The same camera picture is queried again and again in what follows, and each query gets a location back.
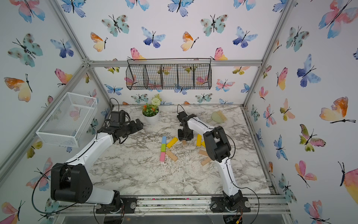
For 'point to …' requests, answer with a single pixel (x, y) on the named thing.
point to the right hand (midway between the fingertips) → (183, 138)
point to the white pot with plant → (151, 112)
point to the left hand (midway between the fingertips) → (139, 125)
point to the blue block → (164, 139)
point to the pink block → (162, 157)
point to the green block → (163, 147)
